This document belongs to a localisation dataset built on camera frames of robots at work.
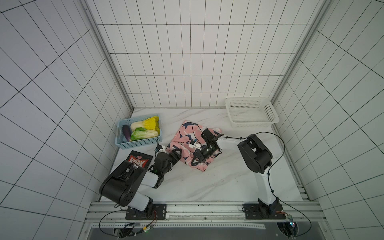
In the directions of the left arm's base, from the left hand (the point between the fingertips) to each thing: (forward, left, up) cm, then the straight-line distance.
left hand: (178, 154), depth 92 cm
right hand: (-7, -7, 0) cm, 10 cm away
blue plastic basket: (+9, +40, +2) cm, 41 cm away
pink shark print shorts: (+17, -5, -1) cm, 18 cm away
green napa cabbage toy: (+12, +25, +6) cm, 28 cm away
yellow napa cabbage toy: (+19, +19, +7) cm, 28 cm away
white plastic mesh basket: (+38, -56, -1) cm, 67 cm away
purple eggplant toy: (+15, +36, +2) cm, 39 cm away
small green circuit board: (-34, -56, +1) cm, 66 cm away
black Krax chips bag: (-4, +24, 0) cm, 24 cm away
